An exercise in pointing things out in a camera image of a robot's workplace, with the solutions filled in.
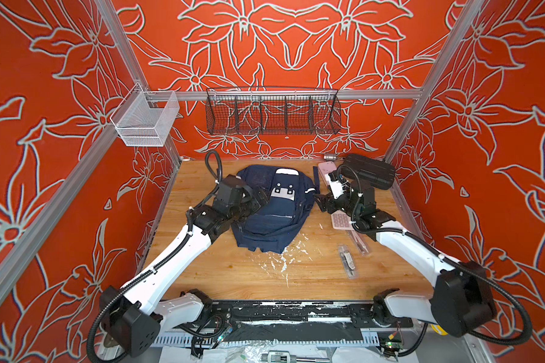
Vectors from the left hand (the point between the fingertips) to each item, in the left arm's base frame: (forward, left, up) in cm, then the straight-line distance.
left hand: (265, 196), depth 73 cm
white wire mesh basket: (+27, +52, +7) cm, 59 cm away
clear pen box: (-3, -38, -24) cm, 45 cm away
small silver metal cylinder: (+44, -31, -22) cm, 58 cm away
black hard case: (+31, -51, -19) cm, 63 cm away
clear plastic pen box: (-11, -32, -24) cm, 41 cm away
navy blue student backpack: (0, -3, -20) cm, 20 cm away
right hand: (+8, -19, -5) cm, 22 cm away
